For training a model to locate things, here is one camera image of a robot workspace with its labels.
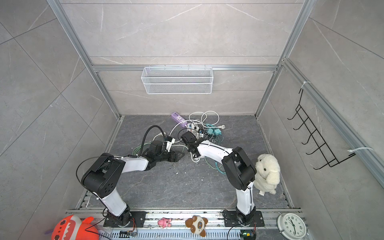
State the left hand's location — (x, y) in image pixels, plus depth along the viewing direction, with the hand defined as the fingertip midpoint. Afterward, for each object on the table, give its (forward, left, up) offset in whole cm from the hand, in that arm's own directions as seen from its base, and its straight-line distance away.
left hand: (181, 151), depth 92 cm
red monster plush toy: (-38, +48, +2) cm, 61 cm away
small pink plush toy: (-37, +7, -3) cm, 38 cm away
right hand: (+4, -10, -1) cm, 11 cm away
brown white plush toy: (-39, -8, -3) cm, 40 cm away
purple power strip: (+32, +4, -4) cm, 32 cm away
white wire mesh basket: (+42, +2, +23) cm, 48 cm away
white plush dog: (-20, -43, +12) cm, 49 cm away
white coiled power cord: (+23, -30, -4) cm, 38 cm away
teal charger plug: (+17, -26, -4) cm, 31 cm away
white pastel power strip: (+3, -11, +14) cm, 18 cm away
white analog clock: (-42, -52, -2) cm, 67 cm away
